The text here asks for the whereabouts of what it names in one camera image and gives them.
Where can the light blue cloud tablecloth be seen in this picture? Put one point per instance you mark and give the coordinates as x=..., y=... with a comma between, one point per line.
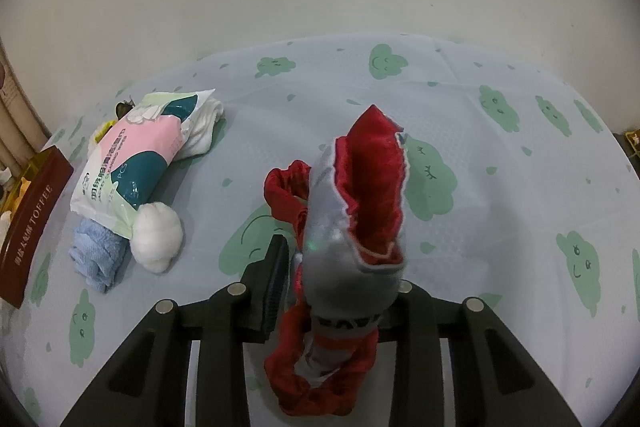
x=513, y=190

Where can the pink green cleaning wipes pack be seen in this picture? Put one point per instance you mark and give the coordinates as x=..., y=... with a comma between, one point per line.
x=125, y=166

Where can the yellow black plush piece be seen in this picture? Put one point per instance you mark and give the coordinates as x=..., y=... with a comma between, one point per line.
x=102, y=130

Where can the red gold toffee tin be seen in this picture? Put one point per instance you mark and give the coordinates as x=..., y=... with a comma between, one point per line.
x=48, y=172

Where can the black scrunchie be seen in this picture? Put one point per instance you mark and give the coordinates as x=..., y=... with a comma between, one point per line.
x=122, y=108

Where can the folded white socks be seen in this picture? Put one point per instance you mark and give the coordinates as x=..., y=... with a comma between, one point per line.
x=200, y=139

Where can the red grey Santa hat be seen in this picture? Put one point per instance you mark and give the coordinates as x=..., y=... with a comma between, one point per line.
x=345, y=256

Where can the beige patterned curtain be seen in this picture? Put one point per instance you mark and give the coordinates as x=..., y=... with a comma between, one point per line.
x=16, y=104

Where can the light blue towel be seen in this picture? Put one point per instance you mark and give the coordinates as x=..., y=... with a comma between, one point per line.
x=97, y=253

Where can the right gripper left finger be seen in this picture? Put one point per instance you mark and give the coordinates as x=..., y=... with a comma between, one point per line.
x=144, y=382

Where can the white fluffy plush toy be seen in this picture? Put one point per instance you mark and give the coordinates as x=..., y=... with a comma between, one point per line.
x=157, y=236

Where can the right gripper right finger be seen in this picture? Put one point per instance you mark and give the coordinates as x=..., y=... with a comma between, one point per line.
x=495, y=381

